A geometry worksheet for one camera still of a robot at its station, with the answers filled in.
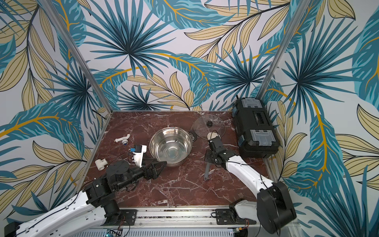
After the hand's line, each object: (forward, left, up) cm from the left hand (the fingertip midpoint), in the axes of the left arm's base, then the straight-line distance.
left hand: (161, 164), depth 67 cm
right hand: (+12, -24, -14) cm, 31 cm away
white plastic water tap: (+27, +32, -21) cm, 47 cm away
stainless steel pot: (+23, -1, -21) cm, 31 cm away
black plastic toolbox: (+22, -52, -5) cm, 56 cm away
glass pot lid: (+43, -25, -22) cm, 54 cm away
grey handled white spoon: (+24, -25, -10) cm, 36 cm away
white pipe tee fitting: (+9, +40, -20) cm, 46 cm away
